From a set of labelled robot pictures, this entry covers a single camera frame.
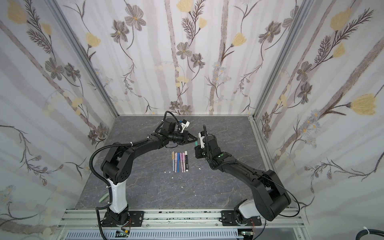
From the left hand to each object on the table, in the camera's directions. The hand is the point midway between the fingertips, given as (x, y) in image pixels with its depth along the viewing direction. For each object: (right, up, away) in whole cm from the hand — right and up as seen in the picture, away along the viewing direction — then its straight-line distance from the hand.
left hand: (194, 135), depth 87 cm
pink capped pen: (-7, -15, +9) cm, 19 cm away
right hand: (-1, -5, -1) cm, 5 cm away
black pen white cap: (-5, -17, +9) cm, 20 cm away
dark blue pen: (-11, -16, +9) cm, 21 cm away
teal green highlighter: (+1, -5, 0) cm, 5 cm away
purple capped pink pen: (-8, -17, +8) cm, 21 cm away
